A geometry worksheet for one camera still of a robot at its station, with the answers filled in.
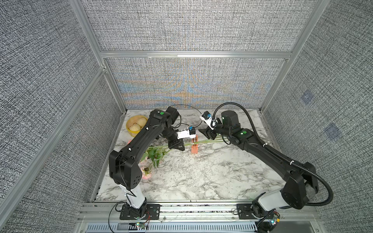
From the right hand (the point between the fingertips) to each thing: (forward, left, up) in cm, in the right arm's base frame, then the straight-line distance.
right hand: (204, 120), depth 78 cm
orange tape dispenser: (-5, +4, -22) cm, 23 cm away
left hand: (-12, +11, -7) cm, 17 cm away
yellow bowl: (+16, +48, -20) cm, 55 cm away
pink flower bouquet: (-17, +26, -7) cm, 32 cm away
